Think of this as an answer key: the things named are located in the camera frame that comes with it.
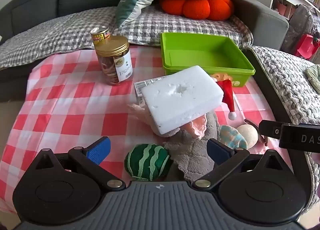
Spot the green knitted item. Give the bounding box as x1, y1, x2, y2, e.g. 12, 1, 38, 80
304, 64, 320, 88

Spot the grey backpack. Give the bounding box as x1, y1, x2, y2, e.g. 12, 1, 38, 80
285, 4, 320, 50

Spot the red bag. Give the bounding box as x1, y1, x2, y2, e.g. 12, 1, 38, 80
291, 34, 320, 59

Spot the grey towel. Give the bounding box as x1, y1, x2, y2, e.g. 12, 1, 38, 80
162, 112, 222, 182

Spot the striped blue sock ball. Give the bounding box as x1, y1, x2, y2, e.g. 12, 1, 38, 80
219, 125, 248, 150

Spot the milk carton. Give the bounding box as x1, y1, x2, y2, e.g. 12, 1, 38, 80
134, 76, 170, 107

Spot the red checked tablecloth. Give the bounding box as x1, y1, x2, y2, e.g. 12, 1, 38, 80
0, 45, 293, 215

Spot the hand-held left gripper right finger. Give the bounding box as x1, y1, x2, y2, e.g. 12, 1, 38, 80
192, 138, 285, 191

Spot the tin can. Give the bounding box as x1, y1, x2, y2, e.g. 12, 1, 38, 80
90, 26, 111, 50

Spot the green plastic box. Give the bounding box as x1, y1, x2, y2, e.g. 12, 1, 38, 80
160, 32, 256, 87

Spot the white foam block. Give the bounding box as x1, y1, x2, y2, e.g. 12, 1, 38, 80
141, 65, 225, 135

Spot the grey checked blanket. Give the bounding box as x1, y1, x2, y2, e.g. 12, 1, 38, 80
0, 5, 254, 70

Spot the cream soft ball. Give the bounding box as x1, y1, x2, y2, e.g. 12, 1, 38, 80
236, 124, 258, 149

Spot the pink towel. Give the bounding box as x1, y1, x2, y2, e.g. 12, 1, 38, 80
127, 103, 207, 137

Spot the gold lid snack jar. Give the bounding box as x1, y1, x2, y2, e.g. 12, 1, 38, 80
95, 36, 133, 86

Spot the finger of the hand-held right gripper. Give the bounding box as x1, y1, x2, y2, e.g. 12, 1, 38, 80
259, 119, 283, 138

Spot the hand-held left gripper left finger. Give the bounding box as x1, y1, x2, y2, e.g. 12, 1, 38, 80
35, 137, 126, 191

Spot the orange pumpkin cushion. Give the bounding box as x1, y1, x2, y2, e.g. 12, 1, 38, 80
159, 0, 235, 20

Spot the small red santa hat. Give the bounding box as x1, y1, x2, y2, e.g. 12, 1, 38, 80
216, 79, 237, 120

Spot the watermelon plush ball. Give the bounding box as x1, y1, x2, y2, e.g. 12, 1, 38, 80
124, 144, 173, 181

